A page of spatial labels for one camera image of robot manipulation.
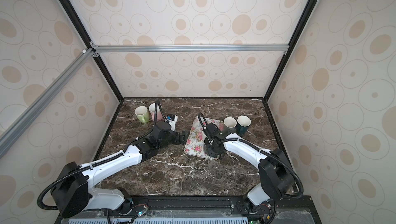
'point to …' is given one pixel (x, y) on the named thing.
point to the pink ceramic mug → (159, 116)
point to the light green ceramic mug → (142, 114)
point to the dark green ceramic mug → (243, 122)
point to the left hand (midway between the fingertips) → (187, 130)
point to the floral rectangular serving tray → (195, 145)
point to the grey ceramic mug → (230, 123)
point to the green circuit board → (143, 212)
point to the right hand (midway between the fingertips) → (214, 150)
